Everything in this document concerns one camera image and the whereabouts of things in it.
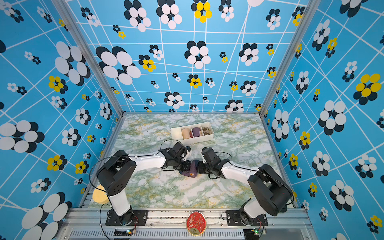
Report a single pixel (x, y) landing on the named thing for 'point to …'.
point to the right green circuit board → (256, 231)
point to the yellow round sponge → (100, 196)
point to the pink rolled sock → (186, 133)
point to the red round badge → (196, 223)
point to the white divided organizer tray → (176, 133)
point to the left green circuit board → (122, 232)
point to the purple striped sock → (194, 169)
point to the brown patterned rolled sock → (206, 130)
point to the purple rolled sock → (195, 131)
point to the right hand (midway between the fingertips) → (197, 168)
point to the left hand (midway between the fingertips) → (192, 168)
